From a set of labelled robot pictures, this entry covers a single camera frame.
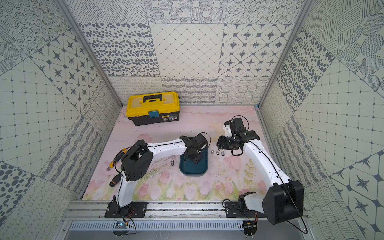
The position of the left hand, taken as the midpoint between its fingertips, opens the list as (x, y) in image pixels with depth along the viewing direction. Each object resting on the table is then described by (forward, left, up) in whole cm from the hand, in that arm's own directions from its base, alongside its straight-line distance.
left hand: (198, 155), depth 91 cm
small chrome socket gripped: (+3, -12, -1) cm, 13 cm away
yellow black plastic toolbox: (+27, +32, +15) cm, 44 cm away
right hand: (0, -13, +12) cm, 18 cm away
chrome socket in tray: (+3, -9, 0) cm, 9 cm away
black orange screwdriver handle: (-16, +46, 0) cm, 49 cm away
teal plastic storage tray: (-9, +5, +2) cm, 10 cm away
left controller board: (-36, +37, -4) cm, 52 cm away
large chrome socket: (+3, -15, -1) cm, 16 cm away
